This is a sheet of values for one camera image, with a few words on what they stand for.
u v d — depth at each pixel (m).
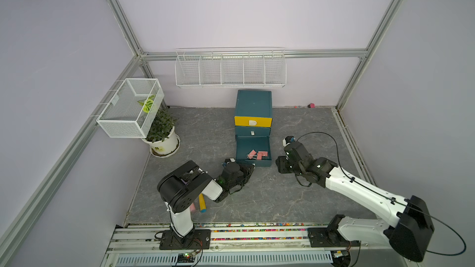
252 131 0.94
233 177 0.73
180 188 0.48
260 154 0.96
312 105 1.24
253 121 0.89
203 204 0.81
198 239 0.73
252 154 0.97
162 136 0.88
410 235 0.38
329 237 0.65
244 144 0.97
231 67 0.99
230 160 0.91
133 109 0.83
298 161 0.60
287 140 0.73
